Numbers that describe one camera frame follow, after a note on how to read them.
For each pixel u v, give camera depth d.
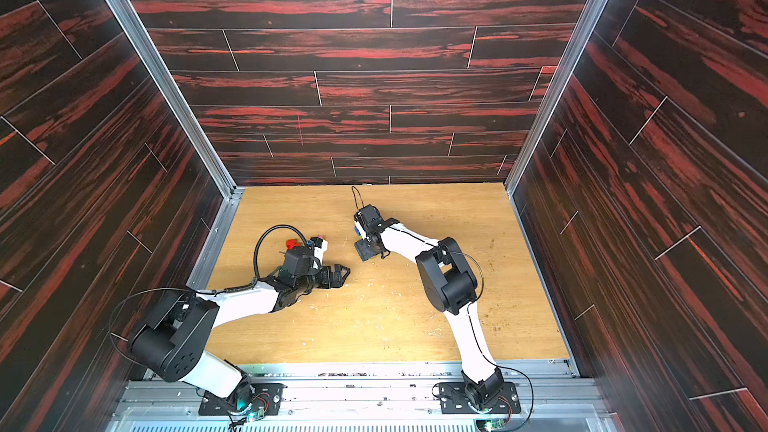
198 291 0.51
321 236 1.05
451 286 0.57
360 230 0.84
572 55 0.80
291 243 1.02
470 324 0.60
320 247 0.84
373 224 0.80
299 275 0.73
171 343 0.44
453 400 0.73
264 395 0.73
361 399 0.75
